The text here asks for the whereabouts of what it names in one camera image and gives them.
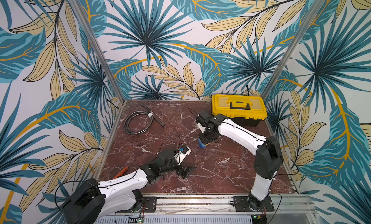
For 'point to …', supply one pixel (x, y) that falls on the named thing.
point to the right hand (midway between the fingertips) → (205, 139)
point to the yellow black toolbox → (248, 110)
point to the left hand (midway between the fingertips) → (190, 163)
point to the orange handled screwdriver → (124, 169)
